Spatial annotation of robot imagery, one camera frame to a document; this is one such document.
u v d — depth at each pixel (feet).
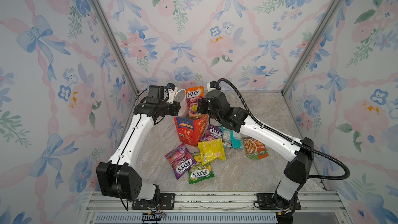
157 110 1.82
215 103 1.78
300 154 1.42
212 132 3.12
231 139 3.02
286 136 1.52
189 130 2.63
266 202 2.40
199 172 2.63
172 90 2.29
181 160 2.74
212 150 2.79
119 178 1.31
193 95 2.54
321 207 2.43
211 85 2.14
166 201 2.43
